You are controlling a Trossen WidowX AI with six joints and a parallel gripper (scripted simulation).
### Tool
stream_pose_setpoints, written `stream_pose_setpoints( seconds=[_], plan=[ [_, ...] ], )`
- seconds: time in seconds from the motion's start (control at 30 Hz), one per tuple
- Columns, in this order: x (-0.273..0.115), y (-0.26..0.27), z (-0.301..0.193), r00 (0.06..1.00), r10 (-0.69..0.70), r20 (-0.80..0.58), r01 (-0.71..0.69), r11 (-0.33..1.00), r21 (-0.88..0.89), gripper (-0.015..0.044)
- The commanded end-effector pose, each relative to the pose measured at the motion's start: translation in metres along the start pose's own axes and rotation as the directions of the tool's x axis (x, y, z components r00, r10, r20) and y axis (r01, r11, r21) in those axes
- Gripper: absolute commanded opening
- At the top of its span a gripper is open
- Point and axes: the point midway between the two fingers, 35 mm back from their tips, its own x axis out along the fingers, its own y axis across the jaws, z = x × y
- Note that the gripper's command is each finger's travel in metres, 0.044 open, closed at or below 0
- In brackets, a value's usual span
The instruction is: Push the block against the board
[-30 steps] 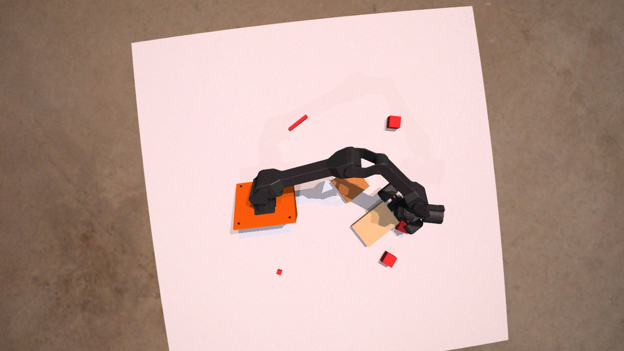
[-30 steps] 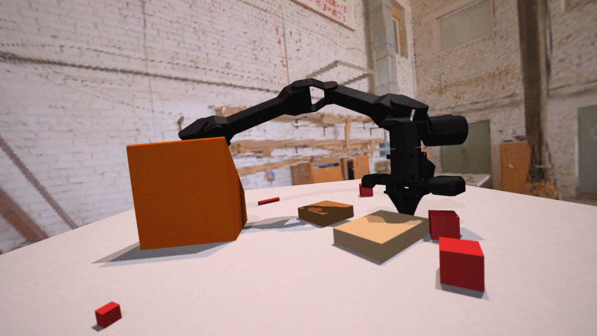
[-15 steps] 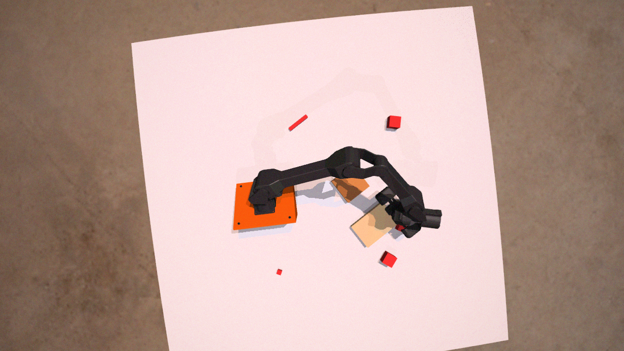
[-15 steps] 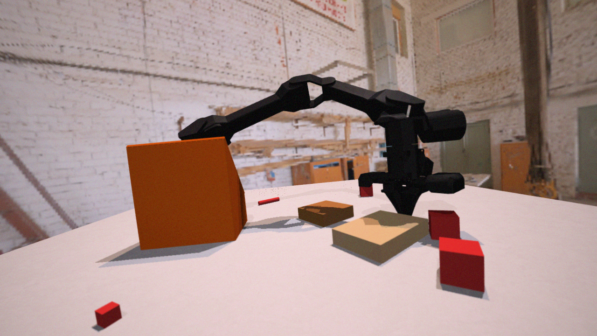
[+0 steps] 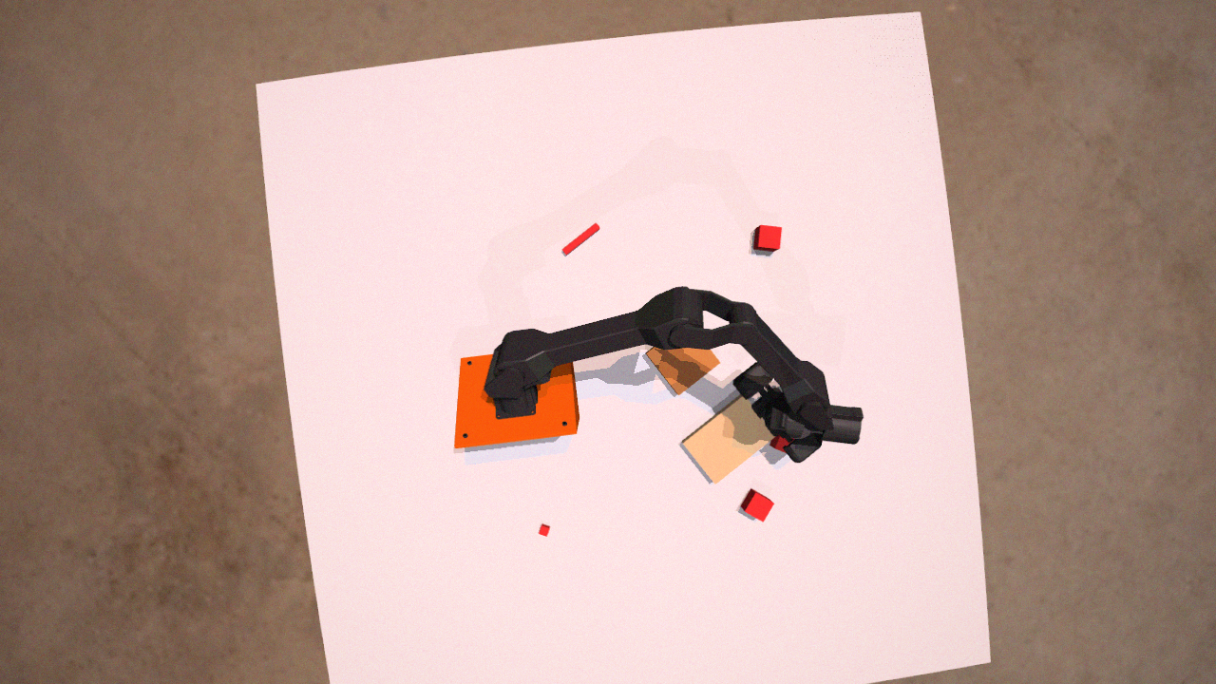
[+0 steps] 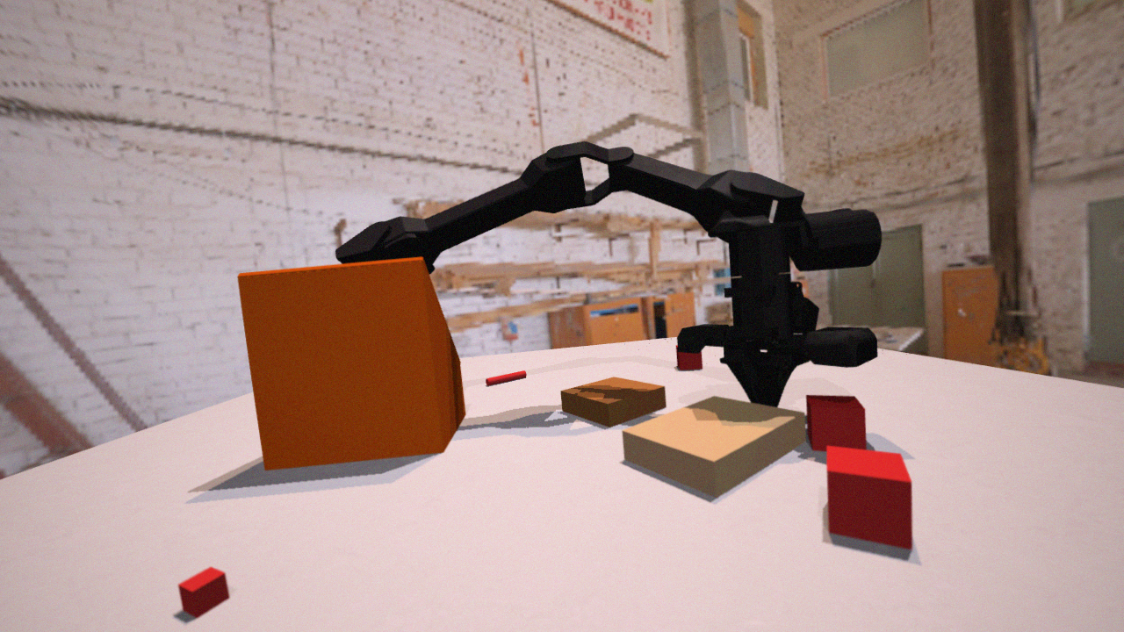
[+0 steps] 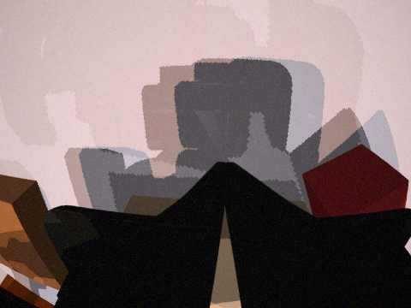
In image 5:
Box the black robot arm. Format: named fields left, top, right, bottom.
left=484, top=286, right=865, bottom=445

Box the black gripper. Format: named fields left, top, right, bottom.
left=732, top=361, right=823, bottom=464

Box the red cylinder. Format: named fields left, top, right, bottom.
left=562, top=222, right=599, bottom=256

